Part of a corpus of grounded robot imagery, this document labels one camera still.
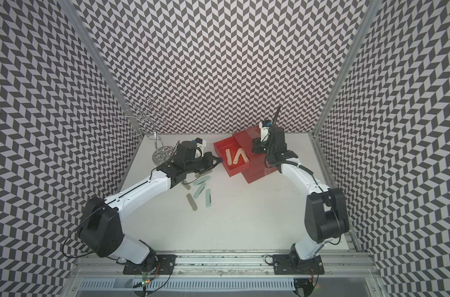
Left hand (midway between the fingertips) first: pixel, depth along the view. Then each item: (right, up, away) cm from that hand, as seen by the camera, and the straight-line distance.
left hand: (222, 161), depth 81 cm
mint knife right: (-8, -19, +11) cm, 23 cm away
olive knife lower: (-16, -21, +11) cm, 28 cm away
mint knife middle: (-12, -15, +13) cm, 24 cm away
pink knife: (+3, +2, +8) cm, 9 cm away
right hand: (+15, +8, +8) cm, 19 cm away
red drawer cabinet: (+16, -4, +6) cm, 18 cm away
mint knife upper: (-12, -12, +19) cm, 25 cm away
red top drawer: (+4, +3, +8) cm, 10 cm away
